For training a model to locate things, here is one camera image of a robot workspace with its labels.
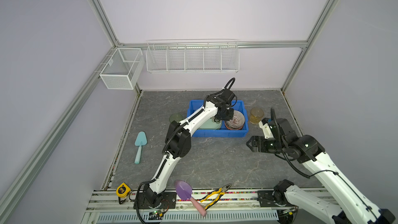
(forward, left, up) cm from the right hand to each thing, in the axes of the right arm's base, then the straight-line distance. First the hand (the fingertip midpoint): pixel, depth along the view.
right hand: (254, 144), depth 72 cm
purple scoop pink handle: (-16, +34, -20) cm, 42 cm away
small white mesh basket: (+51, +78, +6) cm, 93 cm away
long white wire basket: (+56, +30, +12) cm, 64 cm away
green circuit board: (-26, +47, -21) cm, 58 cm away
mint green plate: (+21, +20, -15) cm, 32 cm away
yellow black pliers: (-16, +15, -18) cm, 28 cm away
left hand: (+19, +8, -7) cm, 22 cm away
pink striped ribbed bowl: (+19, +5, -10) cm, 22 cm away
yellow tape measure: (-16, +64, -17) cm, 68 cm away
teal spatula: (+12, +63, -18) cm, 67 cm away
